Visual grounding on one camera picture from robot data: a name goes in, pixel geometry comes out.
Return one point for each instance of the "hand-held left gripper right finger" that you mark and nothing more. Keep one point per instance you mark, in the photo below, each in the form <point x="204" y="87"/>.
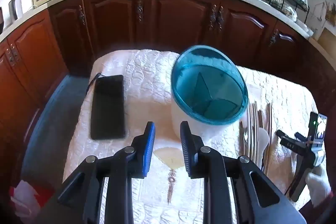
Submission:
<point x="185" y="150"/>

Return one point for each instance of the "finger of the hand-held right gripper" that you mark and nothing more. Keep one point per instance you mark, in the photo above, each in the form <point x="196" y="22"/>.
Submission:
<point x="291" y="142"/>
<point x="302" y="137"/>

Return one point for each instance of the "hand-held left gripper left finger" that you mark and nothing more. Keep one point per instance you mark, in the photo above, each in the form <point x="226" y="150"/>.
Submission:
<point x="149" y="150"/>

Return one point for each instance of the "white spoon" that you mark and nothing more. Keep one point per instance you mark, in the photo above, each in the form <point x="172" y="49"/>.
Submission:
<point x="263" y="140"/>

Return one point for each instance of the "floral utensil holder teal rim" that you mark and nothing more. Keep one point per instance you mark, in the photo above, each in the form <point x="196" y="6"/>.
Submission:
<point x="207" y="82"/>

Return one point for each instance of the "person's right hand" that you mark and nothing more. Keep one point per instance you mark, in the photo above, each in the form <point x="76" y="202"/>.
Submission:
<point x="319" y="184"/>

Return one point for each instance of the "black smartphone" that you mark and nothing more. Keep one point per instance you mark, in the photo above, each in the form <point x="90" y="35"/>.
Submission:
<point x="107" y="108"/>

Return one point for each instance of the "white quilted tablecloth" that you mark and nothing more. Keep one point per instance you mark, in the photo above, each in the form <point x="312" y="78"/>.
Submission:
<point x="147" y="77"/>

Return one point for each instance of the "wooden cutting board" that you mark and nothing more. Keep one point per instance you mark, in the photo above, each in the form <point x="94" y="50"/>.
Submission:
<point x="328" y="39"/>

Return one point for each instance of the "red and white bag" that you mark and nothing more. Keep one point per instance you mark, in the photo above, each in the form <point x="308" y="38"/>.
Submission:
<point x="29" y="200"/>

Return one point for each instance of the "wooden base cabinets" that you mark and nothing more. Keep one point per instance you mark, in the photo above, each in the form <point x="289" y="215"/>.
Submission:
<point x="178" y="16"/>

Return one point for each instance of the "grey countertop appliance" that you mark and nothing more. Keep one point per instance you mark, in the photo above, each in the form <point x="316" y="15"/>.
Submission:
<point x="15" y="7"/>

